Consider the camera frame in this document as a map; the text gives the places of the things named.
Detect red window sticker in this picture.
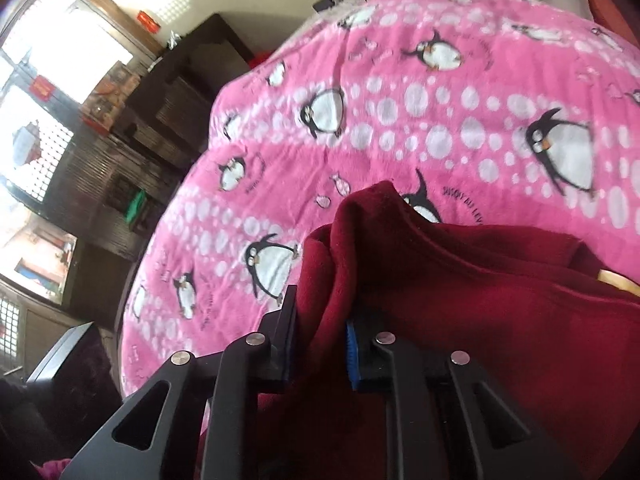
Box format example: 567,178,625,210
29,75,57,98

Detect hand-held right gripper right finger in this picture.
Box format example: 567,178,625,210
345,322,581,480

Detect dark chair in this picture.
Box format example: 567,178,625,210
25,322,121,441

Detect orange gift box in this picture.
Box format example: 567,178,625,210
80,62,143,136

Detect dark wooden cabinet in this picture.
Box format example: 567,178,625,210
65,14,256,261

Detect pink penguin print blanket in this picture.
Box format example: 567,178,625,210
120,0,640,401

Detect window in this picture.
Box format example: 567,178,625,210
0,0,136,306

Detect dark red fleece shirt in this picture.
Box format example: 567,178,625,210
200,180,640,480

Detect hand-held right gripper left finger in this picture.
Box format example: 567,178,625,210
65,285,301,480

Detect green cloth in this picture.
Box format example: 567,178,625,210
124,189,150,226

